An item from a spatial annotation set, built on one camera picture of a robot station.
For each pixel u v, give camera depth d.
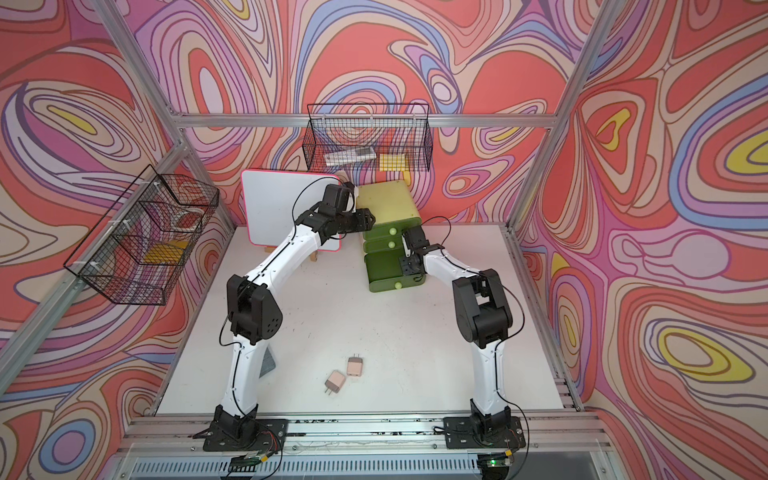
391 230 0.93
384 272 1.02
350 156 0.89
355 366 0.84
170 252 0.72
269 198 1.05
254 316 0.56
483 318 0.55
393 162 0.91
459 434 0.73
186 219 0.87
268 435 0.72
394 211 0.96
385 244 0.99
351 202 0.77
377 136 0.97
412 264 0.76
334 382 0.80
